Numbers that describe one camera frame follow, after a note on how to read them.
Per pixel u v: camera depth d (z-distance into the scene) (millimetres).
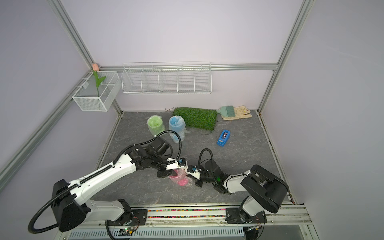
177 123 935
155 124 962
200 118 1120
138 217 735
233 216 736
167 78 990
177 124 932
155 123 964
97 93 886
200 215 754
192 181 825
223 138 1008
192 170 705
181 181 826
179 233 1578
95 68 890
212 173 656
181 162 631
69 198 399
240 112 1202
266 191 445
